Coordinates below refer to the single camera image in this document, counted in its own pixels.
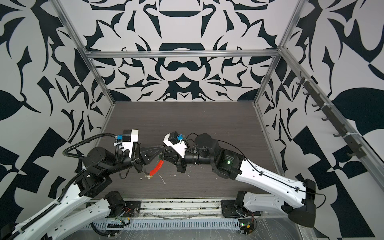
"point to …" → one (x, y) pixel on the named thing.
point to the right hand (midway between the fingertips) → (161, 156)
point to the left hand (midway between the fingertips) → (162, 146)
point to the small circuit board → (246, 226)
